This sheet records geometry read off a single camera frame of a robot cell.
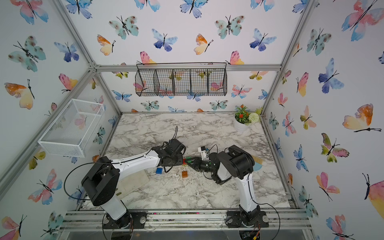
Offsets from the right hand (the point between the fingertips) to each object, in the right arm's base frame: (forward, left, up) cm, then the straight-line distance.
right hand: (187, 162), depth 89 cm
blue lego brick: (-5, +16, -2) cm, 17 cm away
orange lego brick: (-5, +1, -4) cm, 7 cm away
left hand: (+2, +3, +1) cm, 3 cm away
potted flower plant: (+29, -34, +8) cm, 46 cm away
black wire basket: (+41, -1, +29) cm, 51 cm away
